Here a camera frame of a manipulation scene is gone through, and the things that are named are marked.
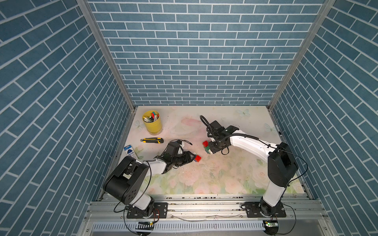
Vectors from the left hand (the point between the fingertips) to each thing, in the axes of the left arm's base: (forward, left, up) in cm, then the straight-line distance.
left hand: (196, 159), depth 89 cm
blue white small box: (+7, +44, -3) cm, 44 cm away
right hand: (+5, -11, +5) cm, 13 cm away
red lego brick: (0, -1, 0) cm, 1 cm away
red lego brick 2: (+11, -6, 0) cm, 13 cm away
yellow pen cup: (+25, +30, +7) cm, 39 cm away
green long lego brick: (+7, -7, -1) cm, 10 cm away
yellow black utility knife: (+15, +29, -2) cm, 33 cm away
